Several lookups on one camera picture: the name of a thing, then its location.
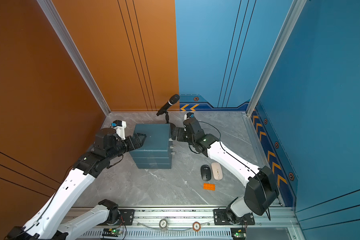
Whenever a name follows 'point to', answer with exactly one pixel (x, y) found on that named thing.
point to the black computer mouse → (205, 172)
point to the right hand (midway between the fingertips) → (179, 131)
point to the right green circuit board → (238, 233)
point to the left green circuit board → (109, 232)
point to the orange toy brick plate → (209, 186)
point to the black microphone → (173, 99)
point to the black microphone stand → (167, 117)
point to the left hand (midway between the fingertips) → (141, 135)
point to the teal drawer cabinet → (156, 151)
